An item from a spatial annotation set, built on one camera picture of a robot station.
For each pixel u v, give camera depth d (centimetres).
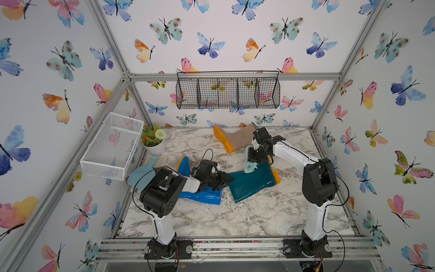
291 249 73
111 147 84
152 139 94
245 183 92
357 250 74
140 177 51
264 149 72
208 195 85
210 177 83
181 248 74
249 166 87
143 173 51
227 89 98
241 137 111
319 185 52
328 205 54
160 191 50
